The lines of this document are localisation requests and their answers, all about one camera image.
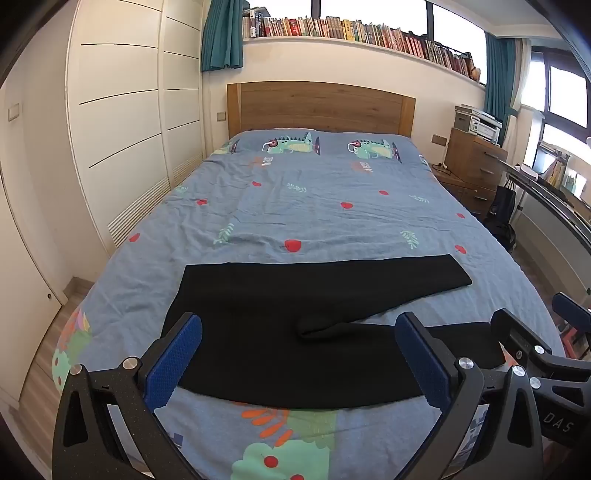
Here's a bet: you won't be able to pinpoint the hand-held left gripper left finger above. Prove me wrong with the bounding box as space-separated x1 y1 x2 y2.
52 312 204 480

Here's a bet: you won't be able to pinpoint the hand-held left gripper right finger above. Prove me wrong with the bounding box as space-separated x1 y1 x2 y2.
394 312 544 480

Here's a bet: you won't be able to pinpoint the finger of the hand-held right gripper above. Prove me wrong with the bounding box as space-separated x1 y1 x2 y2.
552 292 591 334
490 308 561 370

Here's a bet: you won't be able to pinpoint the black pants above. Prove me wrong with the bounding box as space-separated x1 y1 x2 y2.
159 254 506 411

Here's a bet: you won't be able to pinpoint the white radiator cover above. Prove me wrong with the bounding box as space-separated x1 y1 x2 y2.
513 194 591 298

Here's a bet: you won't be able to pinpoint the glass desk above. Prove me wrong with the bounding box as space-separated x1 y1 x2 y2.
503 161 591 252

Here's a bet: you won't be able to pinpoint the black bag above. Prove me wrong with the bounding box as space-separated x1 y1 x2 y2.
484 184 518 252

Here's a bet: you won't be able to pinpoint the wooden dresser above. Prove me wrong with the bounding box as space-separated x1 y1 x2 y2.
431 127 509 219

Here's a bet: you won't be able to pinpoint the blue printed bedsheet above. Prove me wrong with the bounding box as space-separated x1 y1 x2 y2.
52 129 568 480

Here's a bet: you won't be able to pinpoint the white printer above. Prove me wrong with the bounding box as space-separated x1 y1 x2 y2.
454 105 504 145

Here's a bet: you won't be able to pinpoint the teal curtain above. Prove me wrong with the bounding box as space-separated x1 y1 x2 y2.
201 0 245 73
483 32 525 123

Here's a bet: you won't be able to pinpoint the white wardrobe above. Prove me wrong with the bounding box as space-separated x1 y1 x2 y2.
0 0 207 409

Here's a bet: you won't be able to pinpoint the wooden headboard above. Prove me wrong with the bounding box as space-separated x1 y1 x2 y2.
226 81 416 139

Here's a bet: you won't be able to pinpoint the row of books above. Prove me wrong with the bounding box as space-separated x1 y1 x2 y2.
243 9 476 78

